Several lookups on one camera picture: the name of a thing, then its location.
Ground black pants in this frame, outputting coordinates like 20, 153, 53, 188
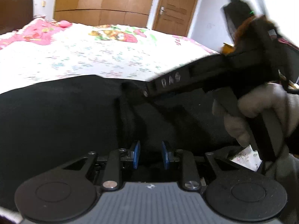
0, 75, 264, 207

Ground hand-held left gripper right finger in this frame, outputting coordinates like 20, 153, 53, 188
161, 141, 268, 191

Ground person's right hand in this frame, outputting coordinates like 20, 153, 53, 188
223, 83, 296, 148

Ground dark wooden headboard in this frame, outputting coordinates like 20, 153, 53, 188
0, 0, 33, 36

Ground wooden desk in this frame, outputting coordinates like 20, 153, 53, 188
221, 42, 236, 55

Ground brown wooden door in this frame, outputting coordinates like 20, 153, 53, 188
152, 0, 203, 38

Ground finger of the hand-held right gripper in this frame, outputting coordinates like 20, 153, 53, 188
121, 81, 150, 99

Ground brown wooden wardrobe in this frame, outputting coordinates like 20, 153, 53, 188
53, 0, 160, 29

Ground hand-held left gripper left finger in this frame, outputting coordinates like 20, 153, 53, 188
30, 140, 141, 190

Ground printed floral cartoon blanket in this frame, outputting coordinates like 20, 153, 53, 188
0, 19, 263, 224

